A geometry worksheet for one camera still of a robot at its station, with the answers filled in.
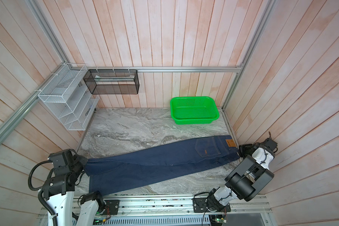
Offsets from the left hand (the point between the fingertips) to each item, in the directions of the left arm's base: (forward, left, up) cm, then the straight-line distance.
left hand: (83, 161), depth 71 cm
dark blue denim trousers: (0, -11, -15) cm, 19 cm away
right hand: (+13, -89, -9) cm, 90 cm away
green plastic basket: (+54, -66, -17) cm, 87 cm away
